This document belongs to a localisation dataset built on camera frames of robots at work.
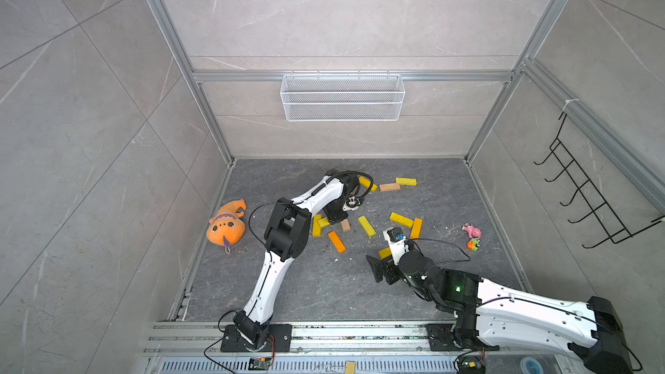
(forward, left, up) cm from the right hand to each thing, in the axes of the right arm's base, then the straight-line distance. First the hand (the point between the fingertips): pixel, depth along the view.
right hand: (382, 252), depth 74 cm
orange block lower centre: (+11, +14, -15) cm, 23 cm away
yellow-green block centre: (+16, +2, -14) cm, 22 cm away
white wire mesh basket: (+58, +10, +15) cm, 61 cm away
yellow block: (+17, +19, -11) cm, 28 cm away
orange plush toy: (+13, +51, -5) cm, 53 cm away
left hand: (+22, +15, -13) cm, 29 cm away
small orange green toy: (+8, -35, -14) cm, 39 cm away
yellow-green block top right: (+39, -17, -15) cm, 45 cm away
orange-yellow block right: (+16, -16, -15) cm, 27 cm away
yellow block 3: (+19, -12, -15) cm, 27 cm away
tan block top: (+35, -8, -14) cm, 39 cm away
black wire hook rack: (+3, -55, +15) cm, 57 cm away
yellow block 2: (+15, +21, -14) cm, 30 cm away
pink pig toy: (+14, -37, -15) cm, 42 cm away
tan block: (+17, +10, -14) cm, 25 cm away
